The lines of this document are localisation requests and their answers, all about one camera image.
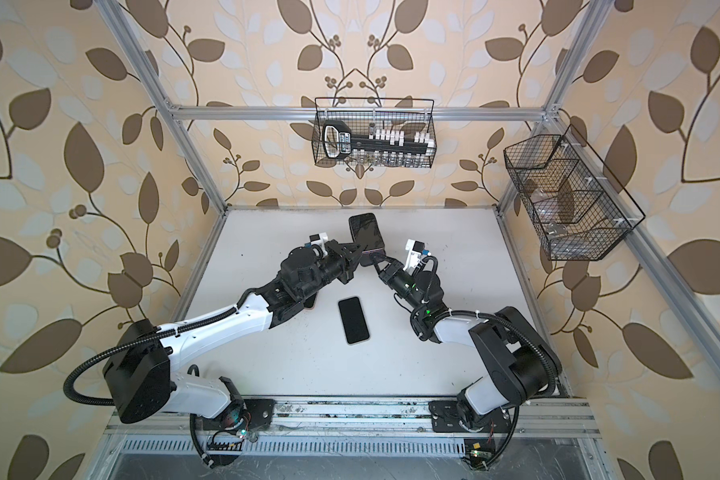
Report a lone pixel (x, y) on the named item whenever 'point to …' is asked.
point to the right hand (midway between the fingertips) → (371, 257)
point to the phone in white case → (353, 320)
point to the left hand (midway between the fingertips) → (372, 241)
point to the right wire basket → (577, 219)
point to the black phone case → (365, 231)
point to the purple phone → (369, 257)
